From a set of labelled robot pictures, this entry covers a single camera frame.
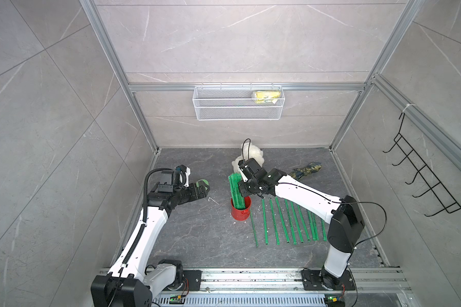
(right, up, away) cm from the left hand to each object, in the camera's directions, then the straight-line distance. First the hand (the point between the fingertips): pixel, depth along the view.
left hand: (201, 187), depth 79 cm
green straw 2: (+29, -17, +9) cm, 35 cm away
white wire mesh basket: (+16, +43, +22) cm, 51 cm away
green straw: (+24, -23, +5) cm, 33 cm away
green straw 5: (+39, -18, +11) cm, 44 cm away
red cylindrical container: (+17, -13, +5) cm, 22 cm away
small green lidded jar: (-2, +1, +20) cm, 20 cm away
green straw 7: (+47, -22, +7) cm, 52 cm away
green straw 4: (+37, -17, +11) cm, 42 cm away
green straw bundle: (+16, -7, +7) cm, 18 cm away
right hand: (+17, -1, +6) cm, 18 cm away
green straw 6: (+42, -18, +9) cm, 46 cm away
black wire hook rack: (+81, +6, -14) cm, 83 cm away
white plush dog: (+21, +16, +12) cm, 29 cm away
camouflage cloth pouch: (+58, +8, +26) cm, 64 cm away
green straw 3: (+33, -24, +5) cm, 41 cm away
